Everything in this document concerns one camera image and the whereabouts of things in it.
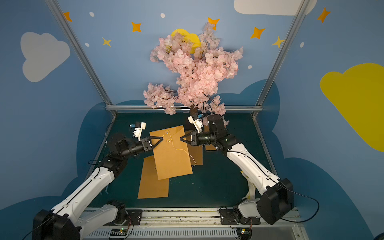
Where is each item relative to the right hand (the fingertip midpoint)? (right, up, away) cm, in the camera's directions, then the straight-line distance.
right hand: (184, 137), depth 71 cm
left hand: (-10, 0, +1) cm, 10 cm away
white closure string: (-2, -5, -2) cm, 6 cm away
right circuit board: (+30, -48, +3) cm, 57 cm away
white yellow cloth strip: (+35, -31, +7) cm, 47 cm away
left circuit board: (-33, -48, +3) cm, 58 cm away
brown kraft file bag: (+11, -4, -6) cm, 13 cm away
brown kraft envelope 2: (-20, -29, +15) cm, 39 cm away
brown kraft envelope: (-6, -8, -1) cm, 10 cm away
